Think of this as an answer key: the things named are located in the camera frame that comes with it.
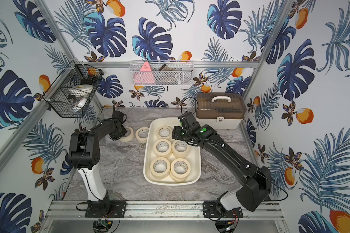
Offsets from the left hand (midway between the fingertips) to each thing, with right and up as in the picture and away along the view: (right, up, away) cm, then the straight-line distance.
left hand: (120, 132), depth 100 cm
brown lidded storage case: (+68, +15, -5) cm, 69 cm away
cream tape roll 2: (+30, 0, +4) cm, 30 cm away
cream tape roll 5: (+29, -21, -11) cm, 37 cm away
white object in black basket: (-22, +24, -9) cm, 34 cm away
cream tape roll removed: (+14, -2, +4) cm, 15 cm away
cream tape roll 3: (+30, -10, -3) cm, 31 cm away
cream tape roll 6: (+41, -22, -13) cm, 48 cm away
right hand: (+39, +1, -22) cm, 45 cm away
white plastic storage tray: (+50, -15, -10) cm, 53 cm away
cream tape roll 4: (+42, -10, -5) cm, 43 cm away
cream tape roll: (+6, -3, 0) cm, 7 cm away
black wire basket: (-24, +38, -8) cm, 46 cm away
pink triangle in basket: (+19, +36, -10) cm, 42 cm away
